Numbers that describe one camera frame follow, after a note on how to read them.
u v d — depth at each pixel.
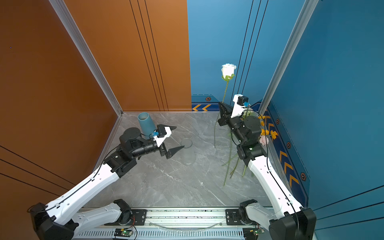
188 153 0.80
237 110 0.56
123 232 0.71
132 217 0.72
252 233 0.70
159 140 0.55
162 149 0.57
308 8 0.70
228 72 0.55
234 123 0.58
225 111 0.60
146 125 0.93
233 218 0.72
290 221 0.37
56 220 0.38
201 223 0.73
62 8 0.70
